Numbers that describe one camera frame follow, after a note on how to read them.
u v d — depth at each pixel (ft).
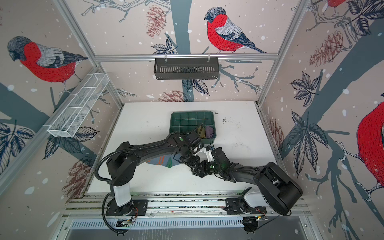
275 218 2.30
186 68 3.46
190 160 2.43
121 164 1.54
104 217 2.25
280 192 1.40
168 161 2.95
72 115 2.42
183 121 3.73
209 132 3.12
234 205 2.40
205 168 2.50
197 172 2.74
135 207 2.39
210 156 2.63
